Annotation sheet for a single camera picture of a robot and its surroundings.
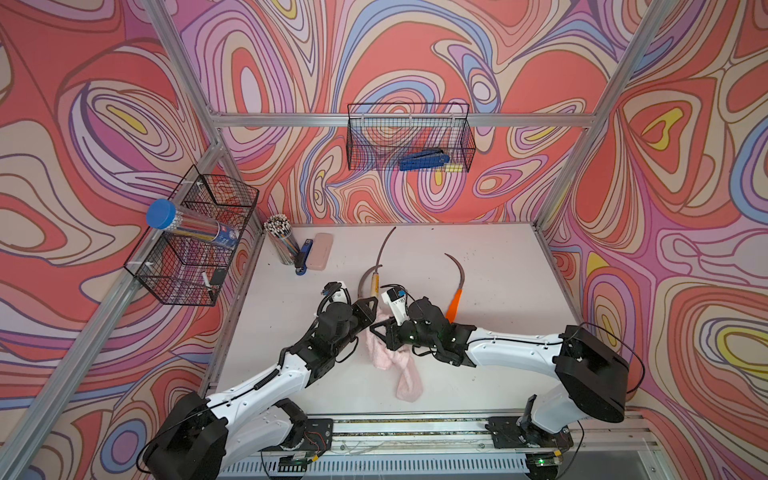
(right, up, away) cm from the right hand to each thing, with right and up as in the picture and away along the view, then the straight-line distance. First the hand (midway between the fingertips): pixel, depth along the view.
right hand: (374, 336), depth 78 cm
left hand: (+2, +9, +1) cm, 9 cm away
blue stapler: (-27, +21, +28) cm, 44 cm away
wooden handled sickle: (0, +11, +4) cm, 12 cm away
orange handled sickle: (+25, +4, +18) cm, 31 cm away
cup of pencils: (-31, +28, +18) cm, 46 cm away
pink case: (-21, +22, +29) cm, 43 cm away
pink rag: (+7, -4, -7) cm, 11 cm away
